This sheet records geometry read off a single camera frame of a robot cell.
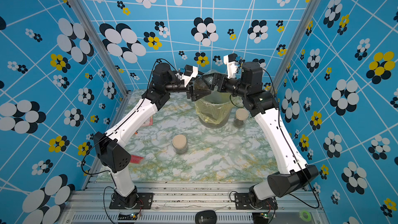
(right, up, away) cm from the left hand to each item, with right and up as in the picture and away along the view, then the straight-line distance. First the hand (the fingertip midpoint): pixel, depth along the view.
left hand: (210, 82), depth 64 cm
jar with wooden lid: (-15, -30, +16) cm, 38 cm away
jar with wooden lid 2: (+20, -16, +27) cm, 37 cm away
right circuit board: (+23, -61, +5) cm, 66 cm away
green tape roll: (+43, -60, +5) cm, 75 cm away
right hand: (0, +2, -1) cm, 2 cm away
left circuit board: (-39, -62, +7) cm, 73 cm away
